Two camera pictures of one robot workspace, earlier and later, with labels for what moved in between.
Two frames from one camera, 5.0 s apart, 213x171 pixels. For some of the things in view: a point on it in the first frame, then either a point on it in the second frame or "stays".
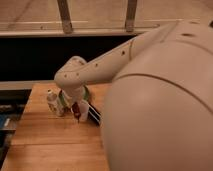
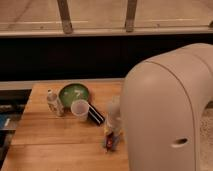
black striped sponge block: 94,115 stays
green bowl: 64,100 stays
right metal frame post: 130,15 stays
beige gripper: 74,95 to 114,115
